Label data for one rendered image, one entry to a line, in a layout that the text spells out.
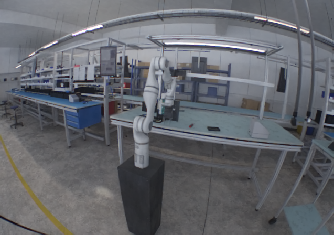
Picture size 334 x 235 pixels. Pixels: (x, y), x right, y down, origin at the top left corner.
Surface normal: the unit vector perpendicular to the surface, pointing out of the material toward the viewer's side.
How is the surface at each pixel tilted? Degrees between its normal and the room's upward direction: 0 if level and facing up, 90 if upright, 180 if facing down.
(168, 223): 0
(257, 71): 90
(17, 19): 90
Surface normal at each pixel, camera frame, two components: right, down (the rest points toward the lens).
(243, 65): -0.31, 0.18
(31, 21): 0.95, 0.12
